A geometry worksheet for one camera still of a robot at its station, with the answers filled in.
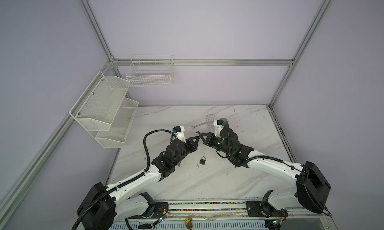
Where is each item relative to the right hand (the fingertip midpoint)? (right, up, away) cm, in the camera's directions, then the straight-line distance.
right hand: (197, 135), depth 76 cm
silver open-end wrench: (+1, +4, +32) cm, 32 cm away
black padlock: (+3, -17, +14) cm, 23 cm away
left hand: (+1, -1, 0) cm, 2 cm away
